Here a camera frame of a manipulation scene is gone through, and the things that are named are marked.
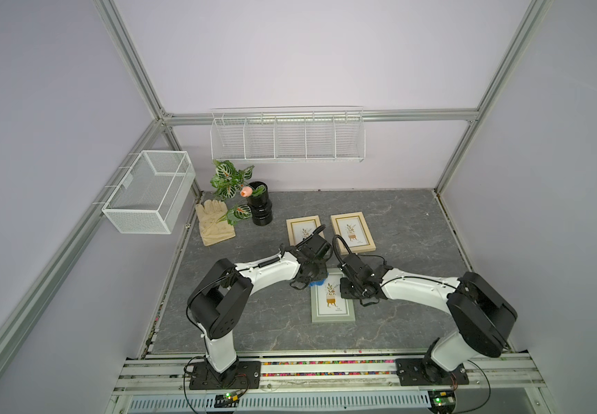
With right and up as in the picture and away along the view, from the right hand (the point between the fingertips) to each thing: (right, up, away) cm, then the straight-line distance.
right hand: (344, 288), depth 90 cm
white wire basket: (-64, +32, -8) cm, 72 cm away
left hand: (-8, +4, -1) cm, 9 cm away
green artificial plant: (-38, +37, -7) cm, 54 cm away
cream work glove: (-53, +19, +18) cm, 59 cm away
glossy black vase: (-32, +30, +12) cm, 45 cm away
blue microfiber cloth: (-9, +3, -2) cm, 9 cm away
